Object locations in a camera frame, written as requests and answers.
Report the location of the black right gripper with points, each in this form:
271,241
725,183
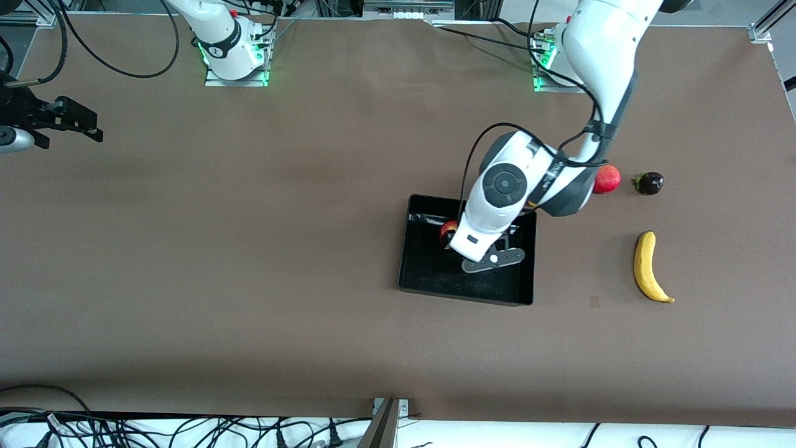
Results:
23,110

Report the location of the black plastic box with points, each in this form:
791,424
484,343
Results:
435,274

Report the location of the black power plug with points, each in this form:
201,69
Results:
281,439
336,437

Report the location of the red yellow apple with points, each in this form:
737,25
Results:
448,229

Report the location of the grey metal post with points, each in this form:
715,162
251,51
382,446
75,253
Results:
382,429

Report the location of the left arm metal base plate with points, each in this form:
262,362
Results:
550,87

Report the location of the aluminium frame corner profile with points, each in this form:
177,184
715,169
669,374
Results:
46,18
762,32

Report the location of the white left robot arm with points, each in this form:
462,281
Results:
606,56

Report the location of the silver bracket plate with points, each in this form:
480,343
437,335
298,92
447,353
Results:
404,407

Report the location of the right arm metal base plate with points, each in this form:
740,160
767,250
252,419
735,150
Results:
249,83

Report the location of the dark purple mangosteen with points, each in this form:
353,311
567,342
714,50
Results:
650,183

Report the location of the white power strip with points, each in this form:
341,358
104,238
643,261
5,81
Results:
407,11

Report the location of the yellow banana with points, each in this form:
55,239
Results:
645,261

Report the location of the red pomegranate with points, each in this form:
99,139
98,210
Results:
610,180

